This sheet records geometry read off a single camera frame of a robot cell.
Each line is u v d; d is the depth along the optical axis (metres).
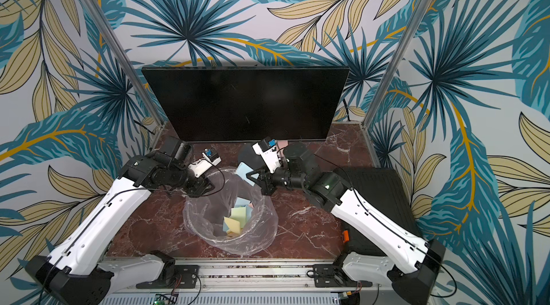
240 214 0.74
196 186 0.62
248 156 1.04
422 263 0.38
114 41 0.85
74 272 0.37
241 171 0.63
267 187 0.55
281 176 0.55
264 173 0.57
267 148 0.55
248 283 0.73
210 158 0.63
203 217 0.68
